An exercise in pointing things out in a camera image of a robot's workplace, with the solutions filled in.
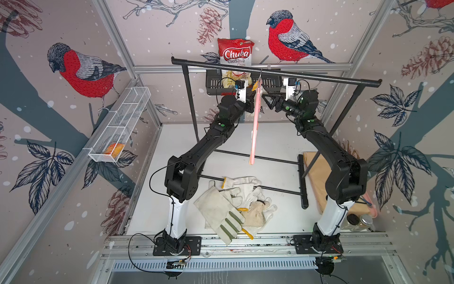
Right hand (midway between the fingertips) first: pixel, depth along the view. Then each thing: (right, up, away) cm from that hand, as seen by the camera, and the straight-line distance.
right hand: (264, 94), depth 79 cm
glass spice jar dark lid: (+35, -55, -7) cm, 66 cm away
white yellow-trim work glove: (-6, -46, +9) cm, 47 cm away
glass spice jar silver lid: (+40, -54, -9) cm, 68 cm away
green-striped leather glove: (-22, -55, +5) cm, 59 cm away
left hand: (-3, +2, -3) cm, 5 cm away
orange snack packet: (-59, -24, -14) cm, 65 cm away
